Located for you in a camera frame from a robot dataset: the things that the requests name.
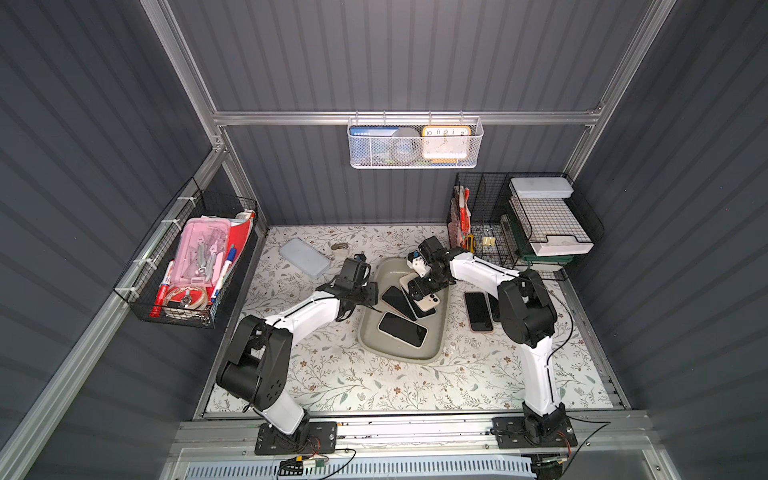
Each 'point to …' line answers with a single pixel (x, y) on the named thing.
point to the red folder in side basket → (238, 236)
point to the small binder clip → (340, 245)
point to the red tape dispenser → (187, 297)
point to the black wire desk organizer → (482, 220)
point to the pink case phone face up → (397, 300)
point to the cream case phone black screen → (403, 329)
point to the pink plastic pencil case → (200, 255)
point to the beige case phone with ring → (425, 304)
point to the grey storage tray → (387, 336)
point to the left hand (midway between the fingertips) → (373, 291)
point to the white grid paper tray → (552, 225)
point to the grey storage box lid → (305, 256)
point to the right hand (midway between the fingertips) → (426, 287)
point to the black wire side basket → (147, 281)
